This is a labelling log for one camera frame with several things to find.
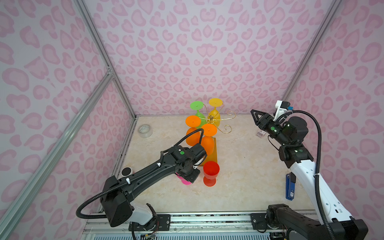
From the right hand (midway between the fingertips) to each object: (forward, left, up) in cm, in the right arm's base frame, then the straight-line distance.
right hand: (254, 111), depth 66 cm
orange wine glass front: (-7, +20, -12) cm, 25 cm away
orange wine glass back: (-1, +28, -6) cm, 28 cm away
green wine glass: (+12, +25, -8) cm, 29 cm away
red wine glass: (-16, +18, -26) cm, 36 cm away
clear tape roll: (+18, +65, -38) cm, 77 cm away
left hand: (-19, +27, -25) cm, 42 cm away
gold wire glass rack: (-2, +16, -38) cm, 41 cm away
